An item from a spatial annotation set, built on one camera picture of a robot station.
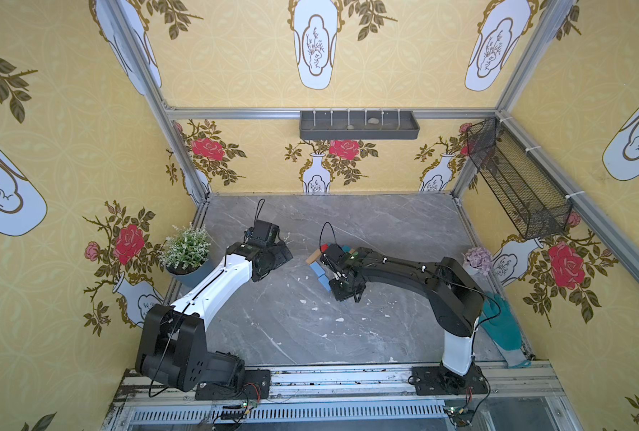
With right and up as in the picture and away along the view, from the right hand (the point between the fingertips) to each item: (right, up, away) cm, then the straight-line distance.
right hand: (340, 297), depth 89 cm
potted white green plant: (-48, +16, -8) cm, 51 cm away
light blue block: (-8, +8, +6) cm, 13 cm away
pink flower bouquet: (+46, +13, 0) cm, 48 cm away
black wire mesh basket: (+59, +31, -7) cm, 67 cm away
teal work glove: (+51, -7, -3) cm, 52 cm away
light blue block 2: (-5, +5, +3) cm, 8 cm away
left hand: (-19, +13, -1) cm, 23 cm away
